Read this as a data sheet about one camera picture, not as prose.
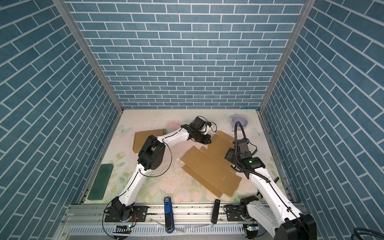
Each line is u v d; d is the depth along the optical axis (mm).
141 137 1025
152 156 615
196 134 812
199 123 844
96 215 752
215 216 706
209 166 941
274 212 444
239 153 610
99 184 824
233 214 735
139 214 737
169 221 716
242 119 1083
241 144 618
